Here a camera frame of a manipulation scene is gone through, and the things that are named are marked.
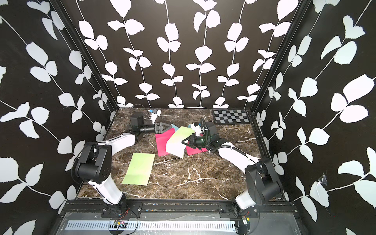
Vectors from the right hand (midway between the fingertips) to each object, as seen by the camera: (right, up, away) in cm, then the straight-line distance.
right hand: (181, 141), depth 79 cm
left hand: (-7, +9, +6) cm, 12 cm away
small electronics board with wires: (-31, -41, -8) cm, 51 cm away
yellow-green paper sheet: (-26, -19, +10) cm, 34 cm away
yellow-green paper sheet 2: (-4, -4, +7) cm, 9 cm away
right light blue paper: (+4, +8, +32) cm, 33 cm away
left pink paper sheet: (-15, -2, +23) cm, 27 cm away
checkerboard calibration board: (+39, +15, +35) cm, 55 cm away
